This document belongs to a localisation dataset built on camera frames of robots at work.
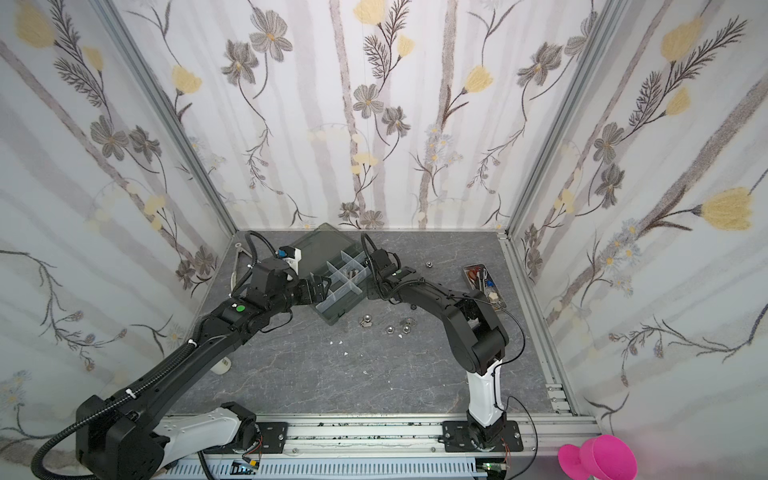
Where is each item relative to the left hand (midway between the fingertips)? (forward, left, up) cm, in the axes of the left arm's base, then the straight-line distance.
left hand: (314, 274), depth 79 cm
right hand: (+7, -14, -12) cm, 20 cm away
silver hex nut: (+20, -37, -22) cm, 47 cm away
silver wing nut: (-4, -13, -21) cm, 25 cm away
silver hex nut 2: (-6, -21, -22) cm, 31 cm away
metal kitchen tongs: (+13, +33, -22) cm, 42 cm away
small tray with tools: (+11, -54, -20) cm, 58 cm away
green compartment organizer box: (+28, +2, -25) cm, 38 cm away
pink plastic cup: (-43, -61, -4) cm, 75 cm away
